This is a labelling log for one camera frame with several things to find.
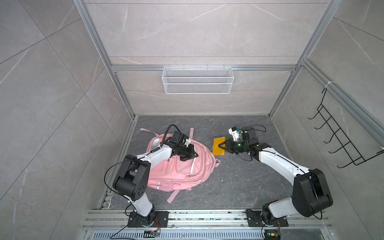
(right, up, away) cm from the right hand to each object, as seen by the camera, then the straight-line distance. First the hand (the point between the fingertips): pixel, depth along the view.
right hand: (219, 144), depth 84 cm
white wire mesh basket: (-13, +42, +16) cm, 47 cm away
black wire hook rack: (+52, -2, -24) cm, 57 cm away
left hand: (-12, -5, +3) cm, 13 cm away
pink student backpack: (-25, -17, -4) cm, 30 cm away
